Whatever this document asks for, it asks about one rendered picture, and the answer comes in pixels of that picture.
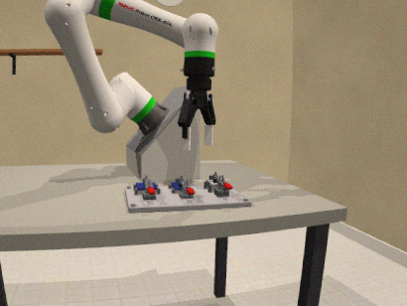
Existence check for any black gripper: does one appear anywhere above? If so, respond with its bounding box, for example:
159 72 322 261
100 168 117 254
178 77 216 150

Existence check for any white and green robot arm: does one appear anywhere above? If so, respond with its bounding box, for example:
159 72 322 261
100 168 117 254
44 0 218 135

